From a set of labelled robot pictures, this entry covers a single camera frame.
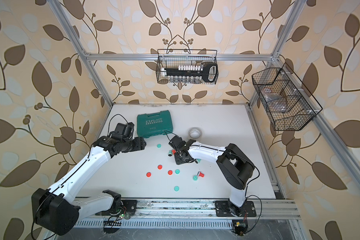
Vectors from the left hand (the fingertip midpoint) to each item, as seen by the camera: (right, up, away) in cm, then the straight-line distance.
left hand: (139, 142), depth 81 cm
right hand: (+23, -13, +10) cm, 28 cm away
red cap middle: (+16, -19, +6) cm, 26 cm away
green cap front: (+21, -25, 0) cm, 33 cm away
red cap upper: (+10, -16, +8) cm, 21 cm away
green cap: (+7, -5, +18) cm, 20 cm away
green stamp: (+16, -9, +12) cm, 22 cm away
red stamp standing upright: (+18, -8, +13) cm, 24 cm away
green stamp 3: (+31, -20, +2) cm, 37 cm away
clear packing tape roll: (+32, +3, +21) cm, 39 cm away
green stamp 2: (+33, -13, +8) cm, 36 cm away
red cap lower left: (+4, -20, +5) cm, 21 cm away
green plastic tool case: (+3, +9, +22) cm, 24 cm away
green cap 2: (+21, -18, +6) cm, 28 cm away
